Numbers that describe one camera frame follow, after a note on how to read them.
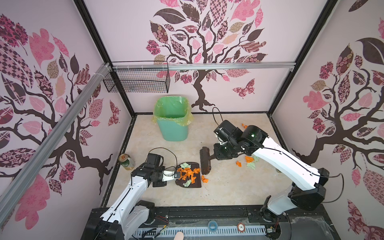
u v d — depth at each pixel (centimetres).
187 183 81
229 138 49
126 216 44
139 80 122
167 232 70
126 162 83
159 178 73
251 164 91
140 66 90
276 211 61
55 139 53
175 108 101
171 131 98
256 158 45
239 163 92
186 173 83
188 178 81
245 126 111
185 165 88
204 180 84
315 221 72
